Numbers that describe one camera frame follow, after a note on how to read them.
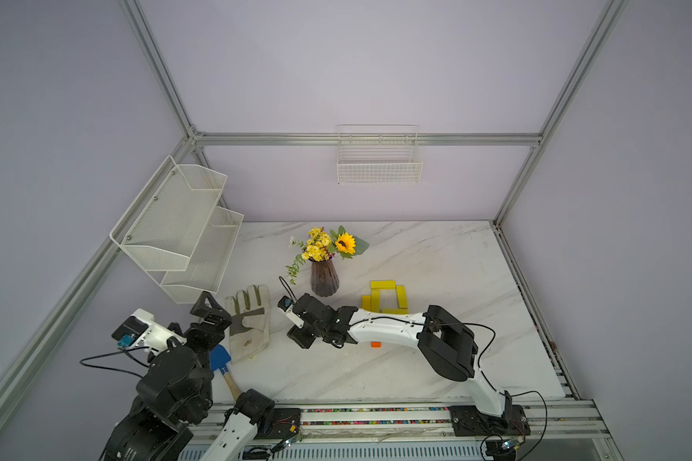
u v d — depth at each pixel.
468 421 0.73
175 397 0.38
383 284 1.02
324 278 0.91
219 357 0.84
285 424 0.71
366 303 0.96
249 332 0.89
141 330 0.42
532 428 0.73
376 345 0.86
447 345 0.51
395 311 0.60
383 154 0.93
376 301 0.97
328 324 0.67
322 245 0.79
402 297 0.98
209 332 0.48
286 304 0.74
